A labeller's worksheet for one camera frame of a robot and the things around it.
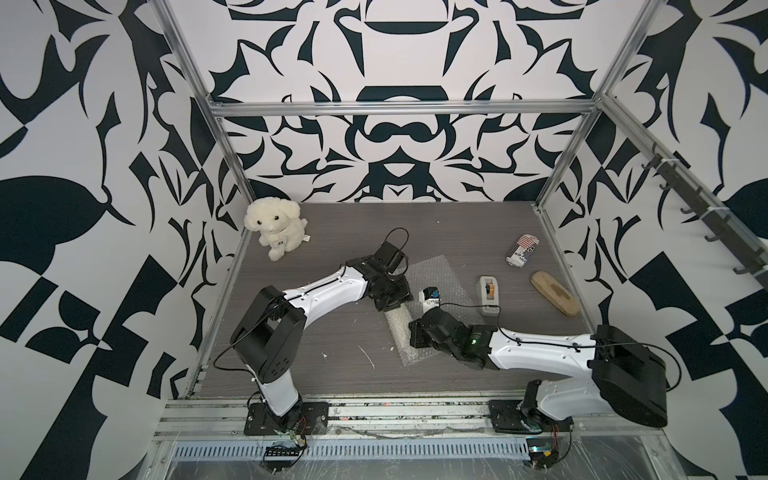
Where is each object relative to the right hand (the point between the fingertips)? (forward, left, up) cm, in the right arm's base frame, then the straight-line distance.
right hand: (405, 322), depth 83 cm
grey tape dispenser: (+10, -26, -4) cm, 28 cm away
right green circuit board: (-29, -31, -8) cm, 43 cm away
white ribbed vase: (+1, +1, -1) cm, 2 cm away
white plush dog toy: (+29, +38, +10) cm, 49 cm away
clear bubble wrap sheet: (+20, -12, -7) cm, 25 cm away
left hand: (+8, -2, +2) cm, 8 cm away
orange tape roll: (+11, -27, -2) cm, 29 cm away
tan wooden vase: (+11, -47, -5) cm, 49 cm away
